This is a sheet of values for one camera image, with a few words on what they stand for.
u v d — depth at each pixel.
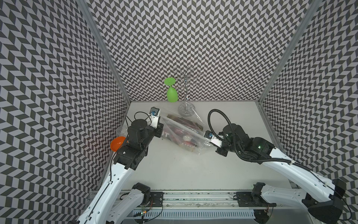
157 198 0.72
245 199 0.74
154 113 0.55
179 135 0.74
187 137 0.83
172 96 0.94
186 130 0.70
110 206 0.38
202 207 0.71
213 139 0.58
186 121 0.99
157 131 0.60
